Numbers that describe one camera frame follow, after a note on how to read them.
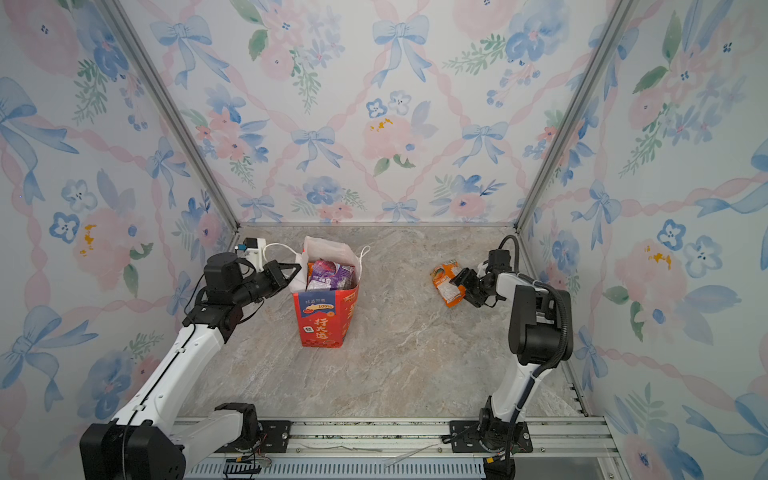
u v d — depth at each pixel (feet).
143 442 1.29
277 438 2.42
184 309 3.07
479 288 2.81
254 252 2.31
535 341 1.67
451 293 3.22
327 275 2.55
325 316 2.52
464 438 2.40
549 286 1.70
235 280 2.00
